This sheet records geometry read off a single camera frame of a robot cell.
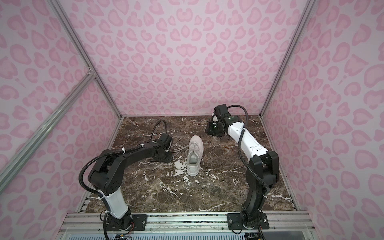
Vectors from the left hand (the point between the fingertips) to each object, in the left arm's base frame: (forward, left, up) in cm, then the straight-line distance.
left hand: (168, 156), depth 95 cm
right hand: (+7, -25, +17) cm, 31 cm away
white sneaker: (-3, -17, +6) cm, 18 cm away
